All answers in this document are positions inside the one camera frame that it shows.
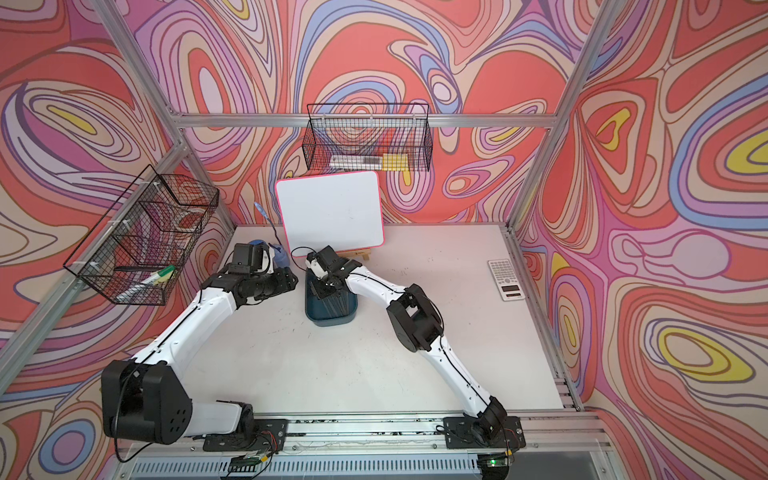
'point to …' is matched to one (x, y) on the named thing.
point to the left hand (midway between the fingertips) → (292, 281)
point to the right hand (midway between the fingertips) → (318, 295)
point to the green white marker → (153, 279)
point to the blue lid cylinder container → (257, 252)
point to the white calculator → (506, 279)
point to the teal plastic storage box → (326, 305)
